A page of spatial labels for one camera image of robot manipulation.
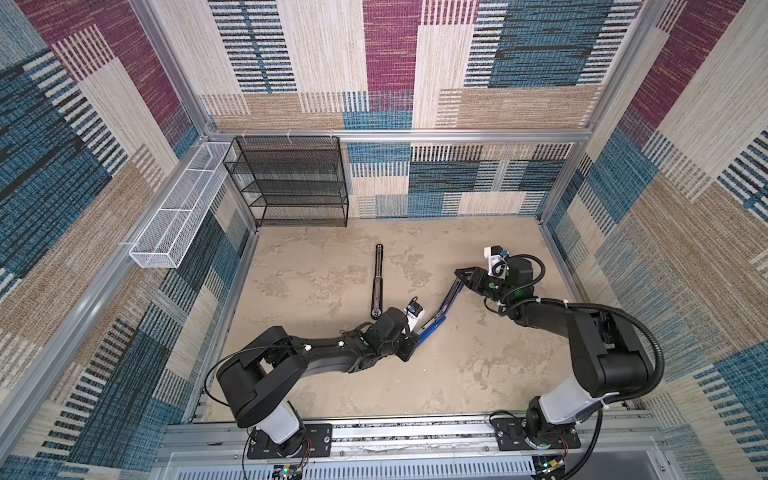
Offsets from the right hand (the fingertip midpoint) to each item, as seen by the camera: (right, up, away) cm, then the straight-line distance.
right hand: (457, 276), depth 92 cm
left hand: (-12, -16, -5) cm, 21 cm away
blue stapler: (-5, -13, +2) cm, 13 cm away
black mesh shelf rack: (-56, +33, +19) cm, 68 cm away
